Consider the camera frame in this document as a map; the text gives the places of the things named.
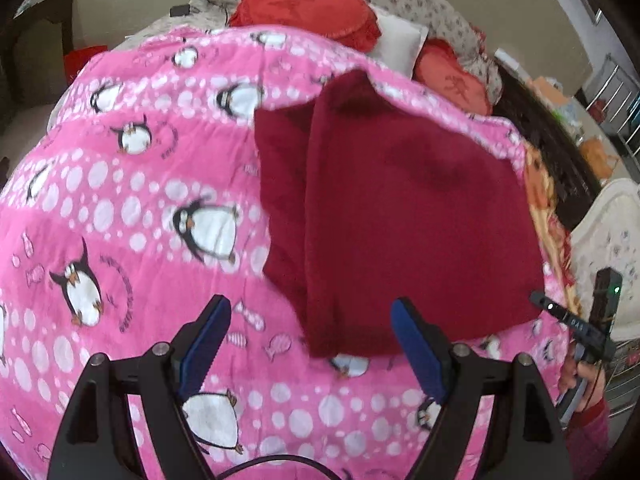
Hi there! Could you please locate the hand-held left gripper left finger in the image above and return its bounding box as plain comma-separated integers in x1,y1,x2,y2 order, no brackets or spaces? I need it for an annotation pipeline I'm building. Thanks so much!
47,295,233,480

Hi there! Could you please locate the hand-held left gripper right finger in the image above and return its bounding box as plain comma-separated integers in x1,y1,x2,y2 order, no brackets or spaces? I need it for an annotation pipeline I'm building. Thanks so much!
390,297,571,480

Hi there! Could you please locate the dark red fleece garment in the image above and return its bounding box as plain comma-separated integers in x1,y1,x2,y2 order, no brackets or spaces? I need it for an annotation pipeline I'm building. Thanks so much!
254,69,547,360

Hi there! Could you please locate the person's right forearm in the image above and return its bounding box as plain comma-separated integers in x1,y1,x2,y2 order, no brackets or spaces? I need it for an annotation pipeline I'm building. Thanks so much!
562,400,612,480

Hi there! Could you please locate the person's right hand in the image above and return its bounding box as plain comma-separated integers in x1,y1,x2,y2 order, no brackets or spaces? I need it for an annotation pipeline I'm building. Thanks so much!
559,347,608,413

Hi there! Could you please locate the cream floral padded headboard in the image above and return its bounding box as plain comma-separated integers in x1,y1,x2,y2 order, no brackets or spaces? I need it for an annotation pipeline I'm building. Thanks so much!
570,177,640,346

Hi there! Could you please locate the orange bag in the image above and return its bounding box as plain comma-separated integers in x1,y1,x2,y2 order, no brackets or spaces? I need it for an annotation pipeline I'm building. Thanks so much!
580,137,621,183

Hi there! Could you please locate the dark wooden bed board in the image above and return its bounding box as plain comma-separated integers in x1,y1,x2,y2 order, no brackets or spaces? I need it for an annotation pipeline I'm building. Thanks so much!
492,67,603,231

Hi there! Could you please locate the pink penguin print blanket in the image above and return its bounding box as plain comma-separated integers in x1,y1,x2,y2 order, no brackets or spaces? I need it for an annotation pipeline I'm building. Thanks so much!
0,25,576,480

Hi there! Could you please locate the chrome metal rack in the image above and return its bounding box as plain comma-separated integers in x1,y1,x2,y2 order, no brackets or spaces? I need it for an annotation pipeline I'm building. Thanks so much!
575,52,640,161

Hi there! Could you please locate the small red heart cushion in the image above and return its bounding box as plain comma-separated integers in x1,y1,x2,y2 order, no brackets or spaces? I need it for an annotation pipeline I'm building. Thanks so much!
414,39,493,117

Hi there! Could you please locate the white pillow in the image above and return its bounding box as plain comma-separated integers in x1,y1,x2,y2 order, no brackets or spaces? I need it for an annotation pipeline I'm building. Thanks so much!
370,4,430,78

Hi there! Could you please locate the red plastic bin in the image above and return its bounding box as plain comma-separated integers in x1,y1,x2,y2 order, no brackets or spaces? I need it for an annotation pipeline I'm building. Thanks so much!
64,45,108,83

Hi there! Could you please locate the large red heart cushion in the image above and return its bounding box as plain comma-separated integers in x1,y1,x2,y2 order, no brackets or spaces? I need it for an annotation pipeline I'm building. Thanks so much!
229,0,383,53

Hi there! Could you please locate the dark wooden console table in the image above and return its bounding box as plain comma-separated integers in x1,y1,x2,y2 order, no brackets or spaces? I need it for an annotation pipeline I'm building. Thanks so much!
0,0,76,106

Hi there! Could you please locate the white wire rack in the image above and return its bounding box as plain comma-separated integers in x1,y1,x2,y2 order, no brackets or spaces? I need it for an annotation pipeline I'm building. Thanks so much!
597,337,640,418

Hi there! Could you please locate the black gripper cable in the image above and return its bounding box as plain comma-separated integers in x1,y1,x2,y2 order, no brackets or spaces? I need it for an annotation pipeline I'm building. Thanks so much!
215,454,346,480

